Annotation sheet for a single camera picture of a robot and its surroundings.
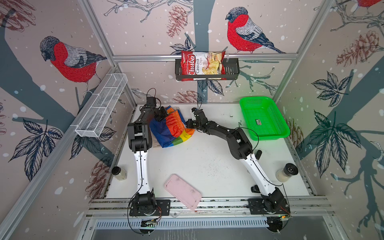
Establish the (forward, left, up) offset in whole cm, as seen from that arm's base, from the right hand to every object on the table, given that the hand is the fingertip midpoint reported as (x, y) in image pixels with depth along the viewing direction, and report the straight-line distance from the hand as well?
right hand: (183, 125), depth 108 cm
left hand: (+7, +12, +7) cm, 15 cm away
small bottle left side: (-39, +29, +8) cm, 49 cm away
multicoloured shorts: (-9, +6, +6) cm, 13 cm away
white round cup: (-33, -61, +8) cm, 70 cm away
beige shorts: (-18, +16, +3) cm, 24 cm away
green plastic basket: (+9, -61, -2) cm, 62 cm away
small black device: (-42, -43, +1) cm, 60 cm away
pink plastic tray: (-44, -5, +1) cm, 45 cm away
